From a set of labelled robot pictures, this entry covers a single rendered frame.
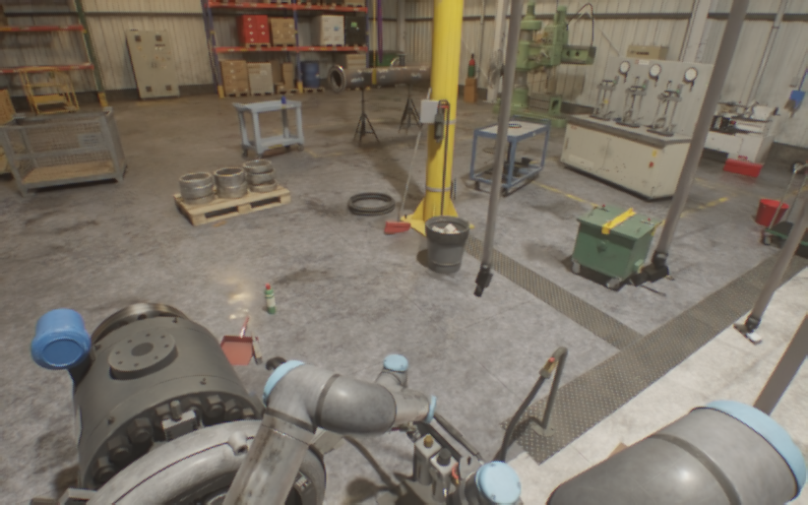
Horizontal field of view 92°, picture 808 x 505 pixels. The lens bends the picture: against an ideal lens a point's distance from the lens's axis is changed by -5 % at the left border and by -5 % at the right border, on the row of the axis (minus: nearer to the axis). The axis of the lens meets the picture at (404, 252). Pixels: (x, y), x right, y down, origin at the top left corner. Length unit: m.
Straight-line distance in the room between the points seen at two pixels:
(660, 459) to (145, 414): 1.38
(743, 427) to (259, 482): 0.76
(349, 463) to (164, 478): 1.25
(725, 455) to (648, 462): 0.07
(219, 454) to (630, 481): 0.99
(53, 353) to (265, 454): 1.04
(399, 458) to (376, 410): 1.42
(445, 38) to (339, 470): 3.53
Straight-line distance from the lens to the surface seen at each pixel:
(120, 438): 1.57
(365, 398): 0.90
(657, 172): 6.28
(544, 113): 11.61
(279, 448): 0.91
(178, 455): 1.23
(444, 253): 3.61
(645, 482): 0.48
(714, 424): 0.55
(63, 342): 1.76
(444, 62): 4.20
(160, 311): 2.13
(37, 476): 2.83
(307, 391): 0.90
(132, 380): 1.65
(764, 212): 6.56
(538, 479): 2.36
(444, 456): 1.71
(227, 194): 5.32
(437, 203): 4.48
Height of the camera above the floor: 1.89
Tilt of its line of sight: 28 degrees down
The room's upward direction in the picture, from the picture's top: 1 degrees clockwise
